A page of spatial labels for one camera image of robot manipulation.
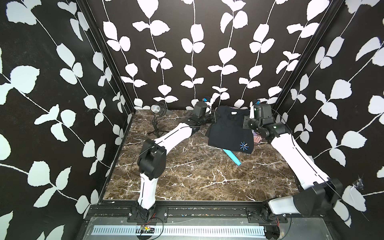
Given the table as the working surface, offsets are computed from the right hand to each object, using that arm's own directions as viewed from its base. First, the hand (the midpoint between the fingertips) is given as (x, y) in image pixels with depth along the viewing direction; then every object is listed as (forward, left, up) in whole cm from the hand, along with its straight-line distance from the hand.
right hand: (244, 115), depth 80 cm
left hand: (+5, +11, -2) cm, 12 cm away
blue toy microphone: (-9, +5, -27) cm, 28 cm away
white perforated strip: (-50, +24, -28) cm, 62 cm away
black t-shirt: (-3, +8, -11) cm, 14 cm away
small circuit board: (-50, +51, -28) cm, 76 cm away
